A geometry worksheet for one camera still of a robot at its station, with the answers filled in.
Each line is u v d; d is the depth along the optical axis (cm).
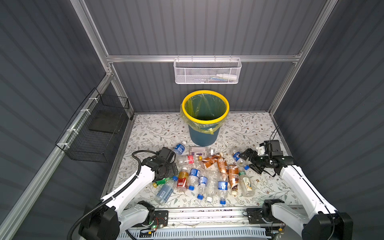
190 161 89
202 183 80
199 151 97
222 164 87
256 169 74
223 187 77
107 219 39
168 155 66
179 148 94
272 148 63
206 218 76
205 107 98
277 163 58
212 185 81
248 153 74
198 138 107
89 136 72
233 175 83
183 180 81
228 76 86
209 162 88
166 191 77
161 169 59
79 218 38
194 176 83
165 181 82
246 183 79
